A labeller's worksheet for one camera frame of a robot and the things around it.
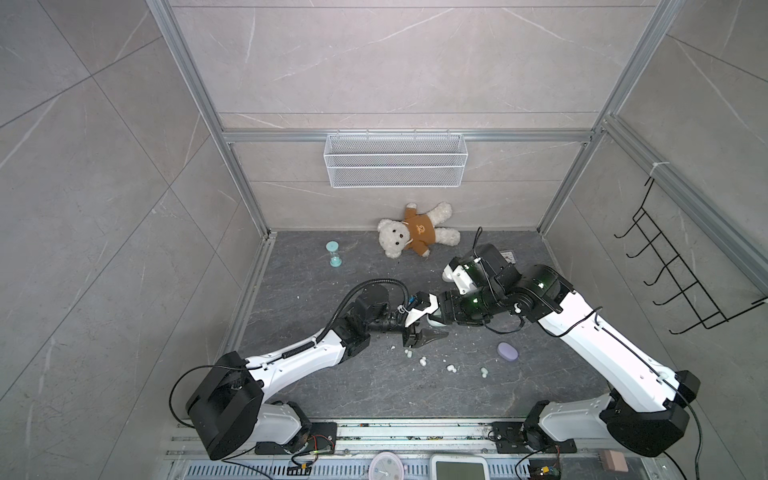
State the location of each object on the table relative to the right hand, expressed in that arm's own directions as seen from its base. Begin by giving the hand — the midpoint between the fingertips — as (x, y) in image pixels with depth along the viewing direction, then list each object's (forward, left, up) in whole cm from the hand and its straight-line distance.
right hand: (437, 314), depth 67 cm
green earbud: (+1, +6, -25) cm, 26 cm away
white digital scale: (-27, -4, -22) cm, 35 cm away
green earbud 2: (-5, -16, -26) cm, 31 cm away
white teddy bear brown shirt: (+44, 0, -19) cm, 48 cm away
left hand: (+1, -2, -2) cm, 3 cm away
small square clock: (+37, -34, -25) cm, 57 cm away
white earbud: (-2, +2, -25) cm, 26 cm away
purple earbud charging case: (0, -24, -25) cm, 34 cm away
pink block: (-27, -41, -24) cm, 55 cm away
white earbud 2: (-4, -6, -25) cm, 26 cm away
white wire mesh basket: (+57, -6, +4) cm, 57 cm away
